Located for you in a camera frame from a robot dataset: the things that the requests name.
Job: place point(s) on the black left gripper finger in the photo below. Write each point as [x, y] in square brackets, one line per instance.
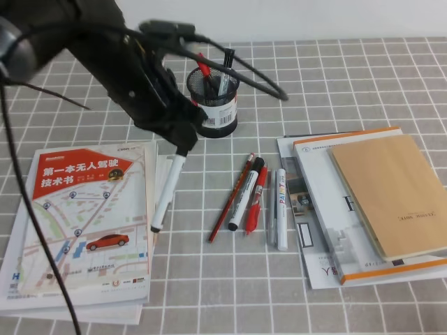
[183, 136]

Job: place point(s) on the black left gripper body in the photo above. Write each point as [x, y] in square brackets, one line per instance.
[136, 80]

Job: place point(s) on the black cap white marker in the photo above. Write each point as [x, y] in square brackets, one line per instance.
[168, 190]

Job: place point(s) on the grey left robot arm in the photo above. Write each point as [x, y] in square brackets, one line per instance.
[34, 32]

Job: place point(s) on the black mesh pen holder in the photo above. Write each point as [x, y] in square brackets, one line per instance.
[221, 111]

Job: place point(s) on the red cap marker in holder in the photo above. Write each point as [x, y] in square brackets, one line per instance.
[205, 70]

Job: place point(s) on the black marker in holder right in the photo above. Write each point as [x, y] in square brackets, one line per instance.
[227, 63]

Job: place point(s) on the grey slim pen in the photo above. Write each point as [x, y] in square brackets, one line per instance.
[272, 205]

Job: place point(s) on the red gel pen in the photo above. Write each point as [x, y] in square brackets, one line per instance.
[252, 218]

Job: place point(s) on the red black pencil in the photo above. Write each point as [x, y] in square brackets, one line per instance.
[231, 197]

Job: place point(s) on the black cap whiteboard marker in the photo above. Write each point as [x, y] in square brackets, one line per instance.
[245, 195]

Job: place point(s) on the white paint marker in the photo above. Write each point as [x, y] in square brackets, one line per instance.
[282, 243]

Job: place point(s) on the orange map cover book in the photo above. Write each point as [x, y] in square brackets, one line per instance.
[93, 205]

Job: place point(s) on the white magazine under books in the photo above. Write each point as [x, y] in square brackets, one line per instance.
[320, 265]

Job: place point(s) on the white orange edged book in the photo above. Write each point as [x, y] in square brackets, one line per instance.
[356, 260]

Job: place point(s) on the white book under map book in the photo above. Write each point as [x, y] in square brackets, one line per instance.
[87, 295]

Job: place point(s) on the tan classic note notebook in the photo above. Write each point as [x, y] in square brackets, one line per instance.
[400, 199]

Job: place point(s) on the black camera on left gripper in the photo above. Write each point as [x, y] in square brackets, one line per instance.
[171, 31]

